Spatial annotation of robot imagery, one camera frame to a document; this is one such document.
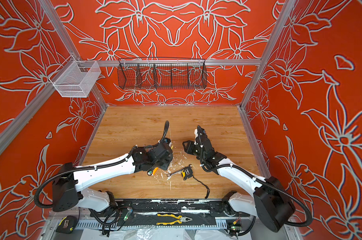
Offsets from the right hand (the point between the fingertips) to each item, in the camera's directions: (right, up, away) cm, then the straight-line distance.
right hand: (182, 142), depth 82 cm
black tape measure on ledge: (-54, -35, -15) cm, 66 cm away
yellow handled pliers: (-1, -35, -12) cm, 37 cm away
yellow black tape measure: (+2, -17, 0) cm, 17 cm away
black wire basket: (-14, +44, +17) cm, 49 cm away
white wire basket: (-67, +38, +8) cm, 78 cm away
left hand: (-8, -8, -4) cm, 12 cm away
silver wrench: (-8, -19, +1) cm, 20 cm away
